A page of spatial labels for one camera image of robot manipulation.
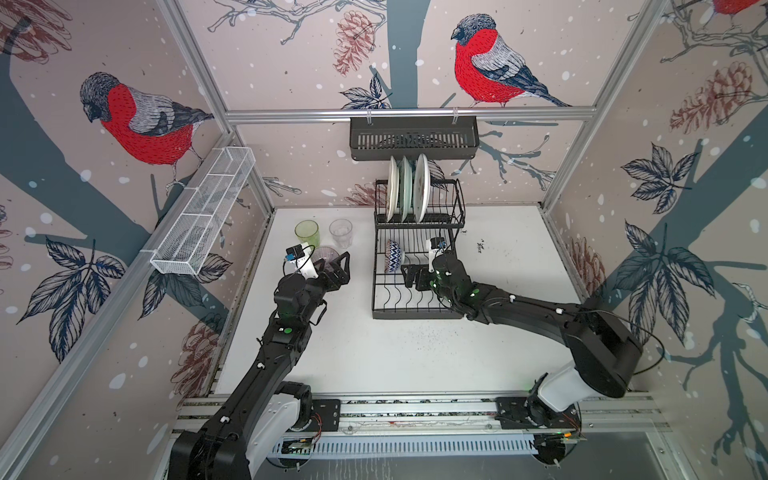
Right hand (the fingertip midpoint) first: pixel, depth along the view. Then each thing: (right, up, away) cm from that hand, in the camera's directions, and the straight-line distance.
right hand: (411, 269), depth 86 cm
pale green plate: (-2, +23, -10) cm, 25 cm away
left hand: (-20, +5, -10) cm, 23 cm away
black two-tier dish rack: (+1, +14, +1) cm, 14 cm away
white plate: (-5, +22, -8) cm, 24 cm away
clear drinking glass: (-25, +12, +24) cm, 36 cm away
